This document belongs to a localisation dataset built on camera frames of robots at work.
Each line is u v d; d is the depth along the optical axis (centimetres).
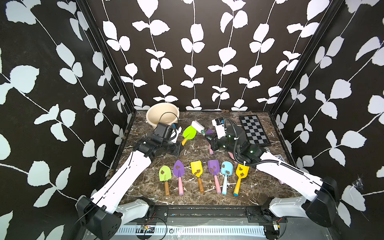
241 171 88
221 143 64
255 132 105
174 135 63
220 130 62
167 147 61
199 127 79
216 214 75
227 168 90
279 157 95
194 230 70
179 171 89
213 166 90
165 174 88
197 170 88
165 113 57
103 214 37
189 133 82
